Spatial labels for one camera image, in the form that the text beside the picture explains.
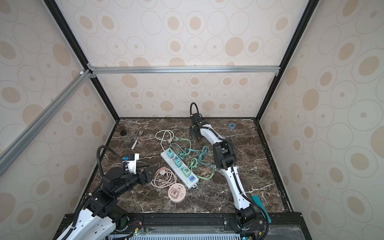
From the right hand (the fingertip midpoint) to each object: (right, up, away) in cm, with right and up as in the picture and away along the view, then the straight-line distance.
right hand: (195, 131), depth 110 cm
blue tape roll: (+29, +5, +5) cm, 30 cm away
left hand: (-18, -17, -39) cm, 46 cm away
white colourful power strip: (-10, -20, -21) cm, 31 cm away
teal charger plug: (-16, -14, -18) cm, 28 cm away
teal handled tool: (+34, -38, -29) cm, 59 cm away
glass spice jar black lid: (-46, -3, -11) cm, 48 cm away
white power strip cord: (-21, -2, -2) cm, 21 cm away
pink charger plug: (-11, -32, -34) cm, 48 cm away
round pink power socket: (-7, -32, -29) cm, 44 cm away
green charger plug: (-5, -23, -27) cm, 36 cm away
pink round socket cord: (-19, -27, -21) cm, 39 cm away
